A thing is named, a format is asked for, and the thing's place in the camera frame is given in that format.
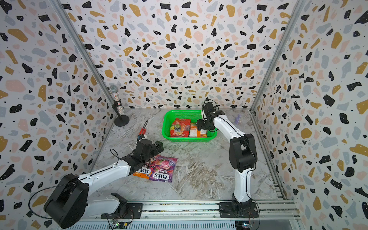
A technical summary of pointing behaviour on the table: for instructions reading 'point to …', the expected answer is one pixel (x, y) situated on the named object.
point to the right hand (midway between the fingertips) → (201, 126)
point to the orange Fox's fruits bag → (145, 171)
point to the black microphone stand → (120, 121)
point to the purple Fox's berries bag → (162, 168)
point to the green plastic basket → (169, 115)
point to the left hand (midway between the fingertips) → (159, 145)
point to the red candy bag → (180, 128)
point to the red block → (142, 132)
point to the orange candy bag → (194, 132)
